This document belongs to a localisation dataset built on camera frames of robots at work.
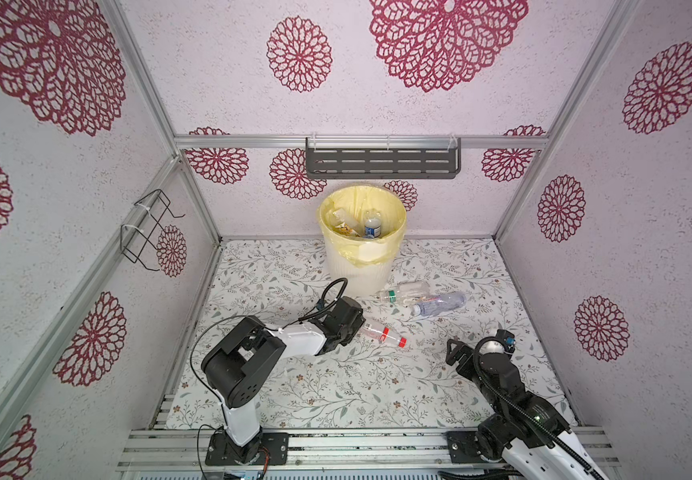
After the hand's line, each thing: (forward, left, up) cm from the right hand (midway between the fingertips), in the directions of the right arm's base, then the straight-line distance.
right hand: (459, 345), depth 78 cm
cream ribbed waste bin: (+27, +25, -8) cm, 38 cm away
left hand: (+12, +26, -9) cm, 30 cm away
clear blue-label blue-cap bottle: (+39, +22, +7) cm, 46 cm away
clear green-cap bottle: (+27, +9, -13) cm, 32 cm away
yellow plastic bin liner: (+45, +28, +12) cm, 54 cm away
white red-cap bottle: (+7, +20, -7) cm, 22 cm away
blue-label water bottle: (+38, +33, +11) cm, 52 cm away
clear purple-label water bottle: (+20, 0, -11) cm, 23 cm away
